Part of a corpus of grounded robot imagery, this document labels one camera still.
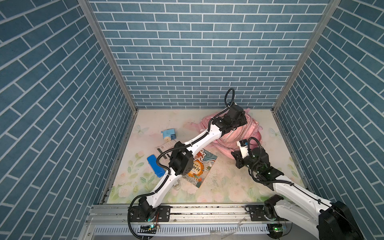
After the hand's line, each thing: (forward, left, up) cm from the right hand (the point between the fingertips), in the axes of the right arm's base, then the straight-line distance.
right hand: (234, 152), depth 84 cm
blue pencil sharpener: (+15, +41, -6) cm, 44 cm away
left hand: (+17, -9, +10) cm, 22 cm away
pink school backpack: (+10, -8, +7) cm, 14 cm away
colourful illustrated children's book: (-2, +17, -11) cm, 21 cm away
